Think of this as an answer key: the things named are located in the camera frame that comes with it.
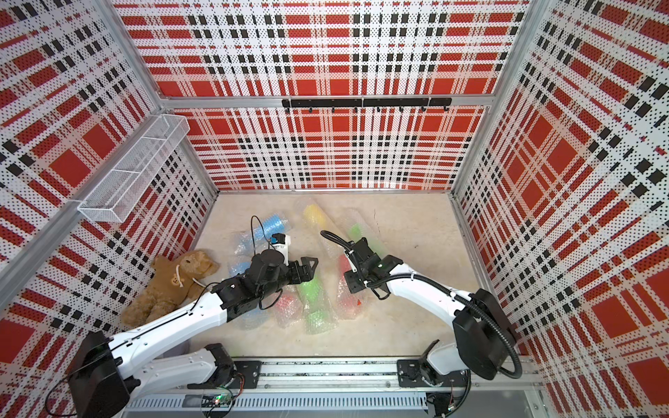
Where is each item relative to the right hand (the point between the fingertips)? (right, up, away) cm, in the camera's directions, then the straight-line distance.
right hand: (359, 277), depth 84 cm
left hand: (-15, +6, -5) cm, 17 cm away
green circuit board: (-39, -30, -15) cm, 52 cm away
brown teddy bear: (-61, -2, 0) cm, 61 cm away
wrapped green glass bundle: (-13, -10, -6) cm, 18 cm away
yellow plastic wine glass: (-18, +21, +18) cm, 32 cm away
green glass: (-1, +14, +15) cm, 21 cm away
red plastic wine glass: (-4, -7, -6) cm, 10 cm away
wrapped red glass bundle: (-23, -8, -4) cm, 24 cm away
